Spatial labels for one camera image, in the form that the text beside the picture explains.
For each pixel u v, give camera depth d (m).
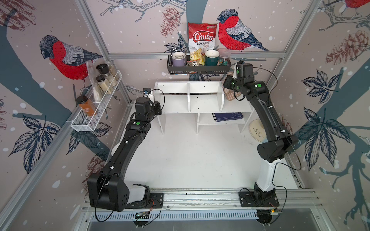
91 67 0.72
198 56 0.85
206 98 0.88
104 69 0.79
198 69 0.87
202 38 0.78
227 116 0.90
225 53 0.85
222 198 0.75
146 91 0.67
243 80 0.58
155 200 0.73
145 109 0.59
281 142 0.47
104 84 0.76
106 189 0.40
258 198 0.66
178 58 0.81
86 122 0.69
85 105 0.66
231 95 0.76
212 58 0.80
